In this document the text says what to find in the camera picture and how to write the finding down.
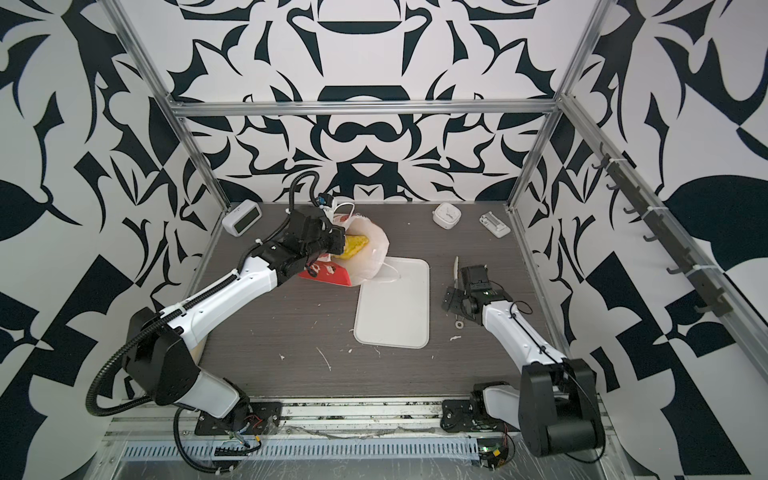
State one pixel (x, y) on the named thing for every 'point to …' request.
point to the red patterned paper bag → (364, 266)
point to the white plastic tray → (394, 309)
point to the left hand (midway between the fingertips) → (343, 222)
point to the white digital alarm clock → (244, 215)
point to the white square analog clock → (446, 215)
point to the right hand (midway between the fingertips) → (464, 302)
